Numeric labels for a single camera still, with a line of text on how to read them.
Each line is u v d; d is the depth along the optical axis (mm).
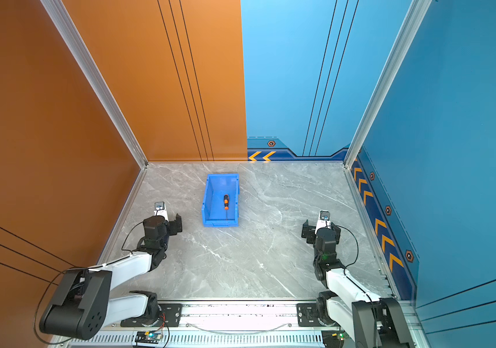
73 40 756
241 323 728
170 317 735
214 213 996
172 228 815
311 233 788
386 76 854
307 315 724
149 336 709
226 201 1021
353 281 533
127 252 888
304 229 806
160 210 770
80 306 419
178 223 849
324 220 729
